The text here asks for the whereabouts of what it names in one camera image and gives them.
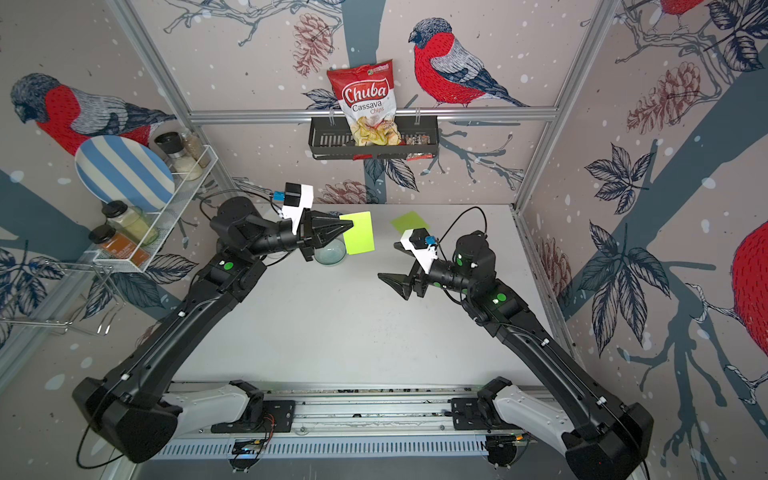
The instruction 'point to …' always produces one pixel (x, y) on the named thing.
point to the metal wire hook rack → (51, 294)
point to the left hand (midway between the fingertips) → (353, 220)
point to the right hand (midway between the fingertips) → (392, 256)
